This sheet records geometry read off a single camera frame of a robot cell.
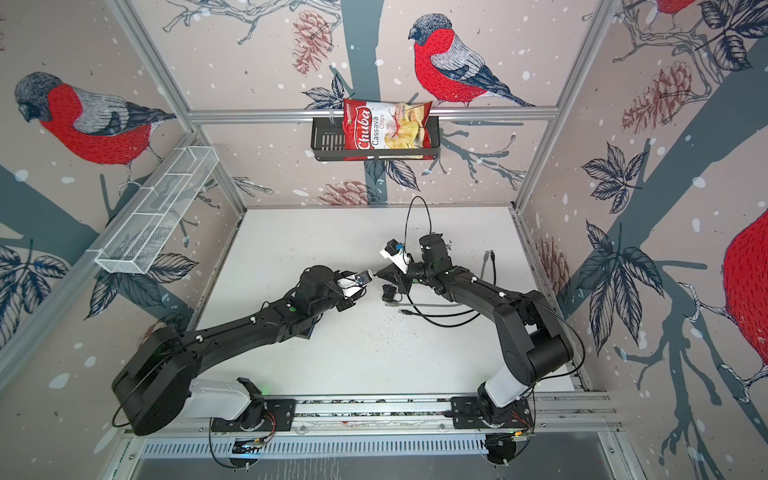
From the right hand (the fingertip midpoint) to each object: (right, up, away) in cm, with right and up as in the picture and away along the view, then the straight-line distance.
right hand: (377, 278), depth 85 cm
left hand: (-5, +1, -2) cm, 6 cm away
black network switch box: (-15, -7, -22) cm, 27 cm away
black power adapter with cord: (+3, -6, +7) cm, 9 cm away
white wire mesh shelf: (-59, +20, -7) cm, 62 cm away
